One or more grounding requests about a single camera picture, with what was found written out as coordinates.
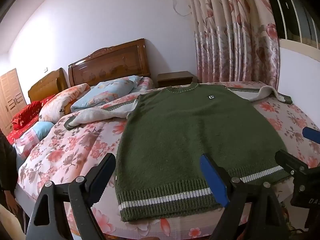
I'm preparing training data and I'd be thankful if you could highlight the window with frame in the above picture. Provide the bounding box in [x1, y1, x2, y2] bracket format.
[269, 0, 319, 61]

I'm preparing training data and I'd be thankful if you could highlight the floral pink curtain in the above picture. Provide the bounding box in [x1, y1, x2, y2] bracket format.
[189, 0, 280, 88]

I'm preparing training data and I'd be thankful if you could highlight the light blue floral pillow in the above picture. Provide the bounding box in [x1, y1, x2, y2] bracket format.
[71, 75, 142, 113]

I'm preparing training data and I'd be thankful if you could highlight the pink floral pillow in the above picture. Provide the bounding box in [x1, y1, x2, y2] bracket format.
[39, 83, 90, 124]

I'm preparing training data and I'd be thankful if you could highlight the dark wooden nightstand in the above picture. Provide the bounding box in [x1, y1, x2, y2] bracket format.
[157, 71, 198, 88]

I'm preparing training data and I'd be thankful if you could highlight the person hand at edge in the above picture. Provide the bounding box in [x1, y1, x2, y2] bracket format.
[4, 190, 21, 216]

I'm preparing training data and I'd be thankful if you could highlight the large wooden headboard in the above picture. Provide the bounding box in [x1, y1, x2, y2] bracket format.
[68, 38, 151, 86]

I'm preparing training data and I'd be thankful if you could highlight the blue pink patchwork cushion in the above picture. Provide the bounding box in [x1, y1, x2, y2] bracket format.
[14, 121, 54, 161]

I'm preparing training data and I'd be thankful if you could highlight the red blanket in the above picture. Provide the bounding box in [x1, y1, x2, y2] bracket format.
[7, 95, 55, 145]

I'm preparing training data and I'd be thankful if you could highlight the light wooden wardrobe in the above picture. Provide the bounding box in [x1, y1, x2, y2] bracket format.
[0, 69, 27, 135]

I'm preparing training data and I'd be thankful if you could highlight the green and white knit sweater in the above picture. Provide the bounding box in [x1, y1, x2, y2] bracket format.
[65, 83, 287, 222]

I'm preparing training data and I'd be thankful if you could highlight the floral pink bed quilt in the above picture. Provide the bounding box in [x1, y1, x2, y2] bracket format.
[16, 97, 319, 239]

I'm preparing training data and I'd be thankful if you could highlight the small wooden headboard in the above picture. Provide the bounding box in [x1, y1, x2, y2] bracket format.
[28, 68, 68, 102]

